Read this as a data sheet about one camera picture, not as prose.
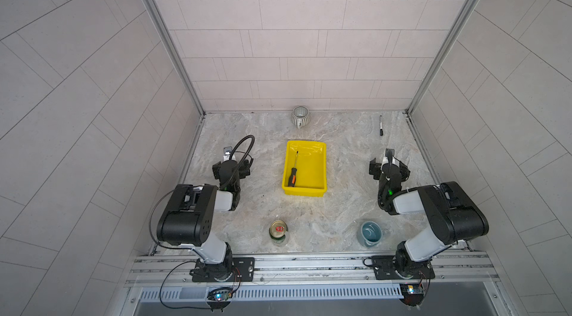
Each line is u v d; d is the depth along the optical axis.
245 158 0.67
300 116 1.06
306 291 0.68
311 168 0.94
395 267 0.71
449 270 0.72
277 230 0.70
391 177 0.69
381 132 1.08
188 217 0.45
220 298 0.65
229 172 0.78
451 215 0.45
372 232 0.78
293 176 0.91
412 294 0.68
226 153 0.78
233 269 0.69
